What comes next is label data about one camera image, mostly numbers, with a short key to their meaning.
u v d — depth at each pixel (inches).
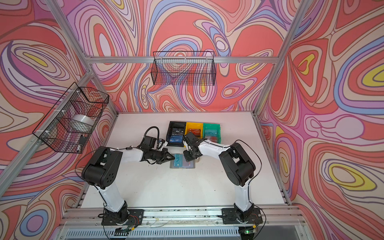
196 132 40.2
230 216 28.9
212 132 41.3
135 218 28.5
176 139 40.0
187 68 37.8
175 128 42.6
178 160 36.1
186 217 29.5
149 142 31.4
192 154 31.6
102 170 19.4
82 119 28.7
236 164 20.1
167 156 34.6
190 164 35.7
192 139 30.2
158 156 33.2
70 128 28.3
